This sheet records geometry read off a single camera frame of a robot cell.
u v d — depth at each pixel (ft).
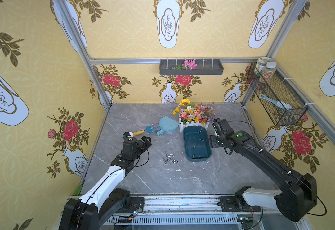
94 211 1.29
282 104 2.24
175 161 2.93
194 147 3.11
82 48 2.81
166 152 3.04
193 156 2.96
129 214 2.35
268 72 2.62
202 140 3.20
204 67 3.03
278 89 2.63
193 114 3.03
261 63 2.79
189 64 2.88
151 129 3.47
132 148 2.13
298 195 1.26
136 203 2.45
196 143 3.69
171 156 3.01
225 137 1.94
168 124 3.50
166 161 2.95
